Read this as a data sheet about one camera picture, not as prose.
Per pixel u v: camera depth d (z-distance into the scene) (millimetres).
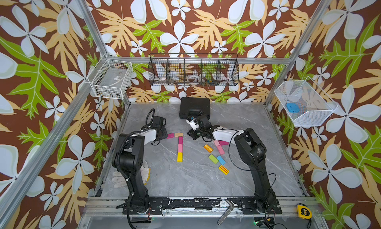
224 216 713
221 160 902
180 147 940
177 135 1014
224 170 854
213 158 905
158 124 809
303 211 705
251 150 565
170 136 1005
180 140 989
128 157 515
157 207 736
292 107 821
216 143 958
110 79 848
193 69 966
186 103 1162
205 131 802
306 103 819
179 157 908
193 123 896
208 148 937
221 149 937
